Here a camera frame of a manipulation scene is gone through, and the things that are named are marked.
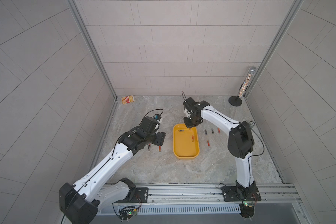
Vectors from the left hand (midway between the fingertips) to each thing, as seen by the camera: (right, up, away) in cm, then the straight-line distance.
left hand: (162, 133), depth 76 cm
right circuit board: (+43, -36, -8) cm, 57 cm away
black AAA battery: (+28, -4, +17) cm, 34 cm away
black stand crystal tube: (+57, +20, +35) cm, 70 cm away
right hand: (+15, +2, +15) cm, 22 cm away
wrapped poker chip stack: (+61, +3, +20) cm, 64 cm away
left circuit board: (-17, -38, -8) cm, 42 cm away
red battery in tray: (+19, -6, +16) cm, 26 cm away
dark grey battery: (+12, -2, +19) cm, 22 cm away
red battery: (+29, -10, +15) cm, 34 cm away
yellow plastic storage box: (+14, -9, +15) cm, 22 cm away
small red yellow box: (-31, +21, +35) cm, 52 cm away
